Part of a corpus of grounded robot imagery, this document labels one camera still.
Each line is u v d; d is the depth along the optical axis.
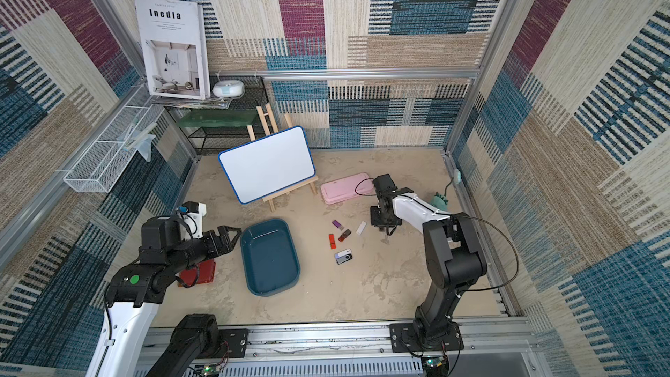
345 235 0.94
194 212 0.63
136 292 0.45
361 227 0.96
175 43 0.77
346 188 1.06
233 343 0.73
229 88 0.87
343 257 0.89
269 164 0.87
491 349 0.73
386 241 0.94
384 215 0.79
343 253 0.90
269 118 0.87
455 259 0.48
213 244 0.61
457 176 0.80
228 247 0.62
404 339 0.73
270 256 0.87
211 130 1.15
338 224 0.97
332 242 0.94
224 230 0.64
